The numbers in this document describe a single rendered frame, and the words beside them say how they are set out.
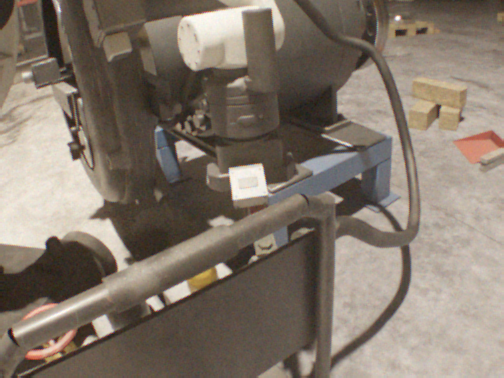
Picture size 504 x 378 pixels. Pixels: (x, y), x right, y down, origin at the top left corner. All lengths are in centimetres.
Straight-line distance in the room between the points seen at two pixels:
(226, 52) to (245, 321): 31
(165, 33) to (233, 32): 61
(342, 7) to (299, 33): 20
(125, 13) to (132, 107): 20
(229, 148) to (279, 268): 17
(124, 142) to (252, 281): 48
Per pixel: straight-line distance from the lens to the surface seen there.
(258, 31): 43
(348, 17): 126
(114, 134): 82
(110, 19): 69
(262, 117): 48
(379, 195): 141
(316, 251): 46
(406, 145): 103
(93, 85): 79
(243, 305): 44
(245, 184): 49
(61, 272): 105
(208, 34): 44
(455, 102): 216
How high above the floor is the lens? 77
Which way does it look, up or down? 28 degrees down
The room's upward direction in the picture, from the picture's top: 7 degrees counter-clockwise
